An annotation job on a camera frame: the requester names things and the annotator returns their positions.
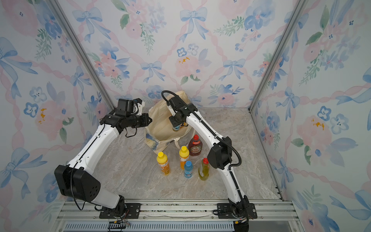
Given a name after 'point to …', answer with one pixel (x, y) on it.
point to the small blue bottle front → (188, 169)
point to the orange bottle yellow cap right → (184, 155)
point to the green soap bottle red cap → (203, 170)
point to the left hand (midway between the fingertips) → (152, 119)
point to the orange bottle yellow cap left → (162, 161)
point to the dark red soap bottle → (195, 146)
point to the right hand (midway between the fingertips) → (177, 119)
